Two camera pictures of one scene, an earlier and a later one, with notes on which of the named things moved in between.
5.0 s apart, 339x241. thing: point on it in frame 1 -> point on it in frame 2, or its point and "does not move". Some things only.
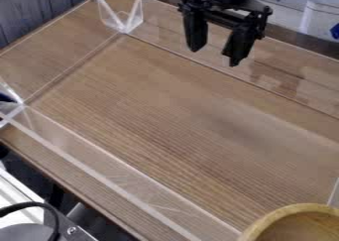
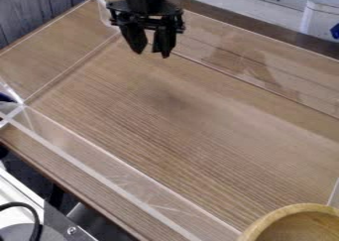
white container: x=319 y=20 does not move
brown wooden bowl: x=301 y=222 does not move
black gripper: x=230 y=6 -> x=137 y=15
